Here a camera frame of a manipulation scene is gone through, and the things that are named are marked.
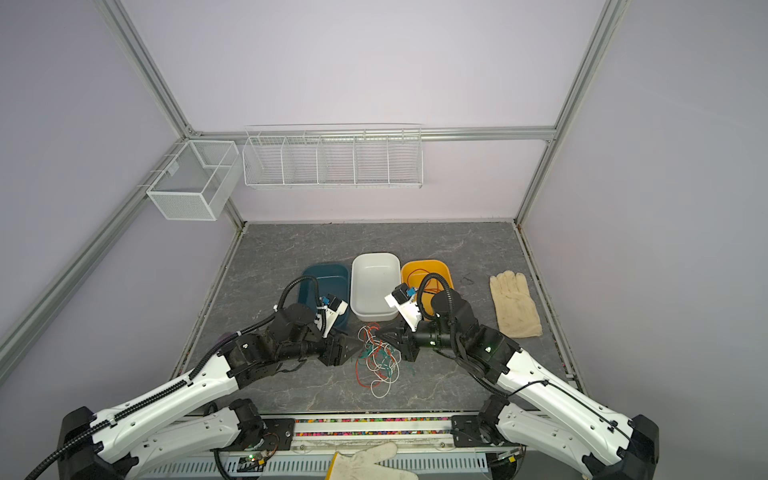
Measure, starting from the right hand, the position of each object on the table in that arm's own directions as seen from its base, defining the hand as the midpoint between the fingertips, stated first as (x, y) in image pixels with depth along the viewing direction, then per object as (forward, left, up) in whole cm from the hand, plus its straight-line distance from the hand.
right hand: (377, 335), depth 65 cm
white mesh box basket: (+52, +61, +4) cm, 80 cm away
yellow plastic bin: (+34, -17, -21) cm, 43 cm away
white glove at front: (-22, +4, -24) cm, 33 cm away
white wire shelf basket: (+60, +17, +7) cm, 63 cm away
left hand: (+1, +7, -8) cm, 10 cm away
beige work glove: (+19, -42, -24) cm, 52 cm away
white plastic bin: (+33, +5, -25) cm, 41 cm away
